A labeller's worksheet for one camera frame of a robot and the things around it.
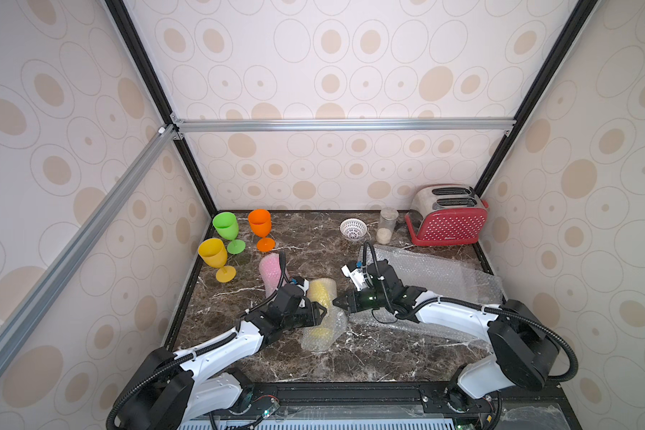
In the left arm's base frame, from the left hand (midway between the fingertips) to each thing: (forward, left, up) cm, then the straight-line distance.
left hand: (330, 312), depth 82 cm
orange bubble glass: (+32, +26, +6) cm, 42 cm away
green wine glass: (+29, +37, +7) cm, 47 cm away
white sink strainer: (+40, -10, -7) cm, 42 cm away
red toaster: (+35, -42, +8) cm, 55 cm away
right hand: (+3, -4, +3) cm, 6 cm away
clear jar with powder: (+36, -22, +5) cm, 42 cm away
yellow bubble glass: (-6, 0, 0) cm, 6 cm away
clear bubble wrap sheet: (+16, -40, -7) cm, 44 cm away
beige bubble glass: (+18, +39, +6) cm, 43 cm away
